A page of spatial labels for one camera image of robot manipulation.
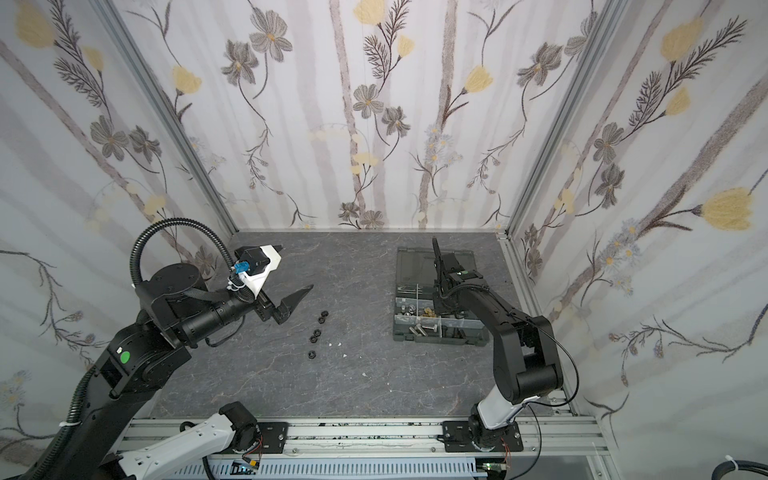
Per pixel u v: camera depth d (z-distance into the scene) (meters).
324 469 0.70
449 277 0.68
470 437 0.73
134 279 0.36
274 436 0.75
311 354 0.88
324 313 0.96
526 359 0.46
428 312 0.96
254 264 0.42
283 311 0.49
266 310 0.49
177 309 0.38
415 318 0.93
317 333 0.93
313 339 0.91
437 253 0.80
